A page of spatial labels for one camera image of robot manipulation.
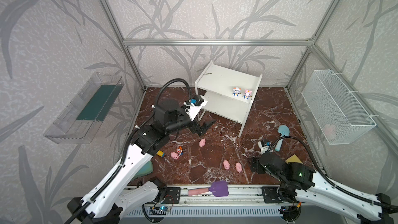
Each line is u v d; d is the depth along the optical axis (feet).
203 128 1.79
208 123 1.77
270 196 2.40
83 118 2.10
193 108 1.68
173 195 2.42
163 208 2.32
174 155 2.77
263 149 2.27
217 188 2.53
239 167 2.64
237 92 2.27
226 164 2.70
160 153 2.81
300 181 1.69
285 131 3.13
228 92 2.43
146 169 2.63
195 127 1.89
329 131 2.41
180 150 2.84
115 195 1.28
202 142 2.92
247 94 2.23
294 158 2.77
